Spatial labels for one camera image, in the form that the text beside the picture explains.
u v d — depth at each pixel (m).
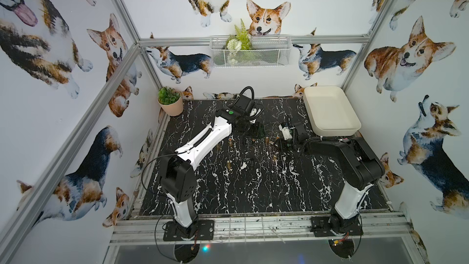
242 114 0.64
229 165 0.90
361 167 0.50
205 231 0.73
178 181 0.45
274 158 0.93
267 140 1.01
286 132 0.90
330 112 1.13
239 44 0.82
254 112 0.70
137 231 0.75
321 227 0.74
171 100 1.03
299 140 0.79
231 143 0.99
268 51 0.92
